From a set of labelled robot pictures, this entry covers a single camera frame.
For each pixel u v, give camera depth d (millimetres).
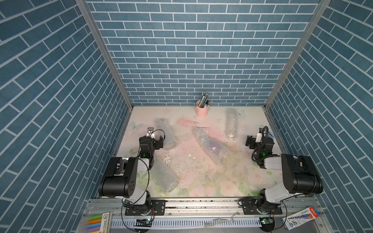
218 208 753
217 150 848
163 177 766
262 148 728
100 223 680
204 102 1081
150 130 806
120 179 438
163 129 970
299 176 457
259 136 838
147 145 712
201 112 1105
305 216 709
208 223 770
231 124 1025
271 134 1018
